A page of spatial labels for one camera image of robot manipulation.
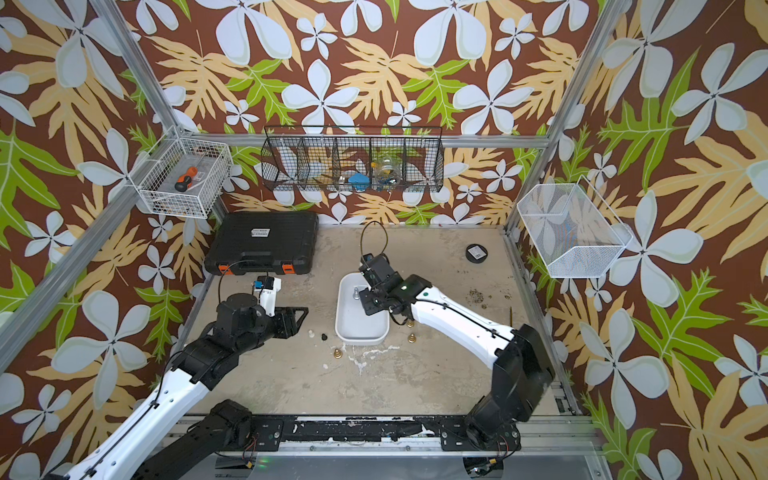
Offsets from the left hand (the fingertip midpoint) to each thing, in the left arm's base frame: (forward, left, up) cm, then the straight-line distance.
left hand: (302, 307), depth 75 cm
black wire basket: (+50, -8, +11) cm, 52 cm away
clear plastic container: (+46, -22, +8) cm, 52 cm away
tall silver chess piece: (+15, -12, -18) cm, 26 cm away
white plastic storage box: (+3, -11, -17) cm, 21 cm away
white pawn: (+1, +1, -19) cm, 19 cm away
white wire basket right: (+20, -74, +8) cm, 77 cm away
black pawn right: (0, -3, -19) cm, 20 cm away
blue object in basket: (+40, -13, +8) cm, 43 cm away
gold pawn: (-12, -26, +15) cm, 32 cm away
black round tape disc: (+33, -56, -19) cm, 68 cm away
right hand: (+6, -16, -4) cm, 18 cm away
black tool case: (+33, +20, -13) cm, 41 cm away
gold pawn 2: (-1, -30, -18) cm, 35 cm away
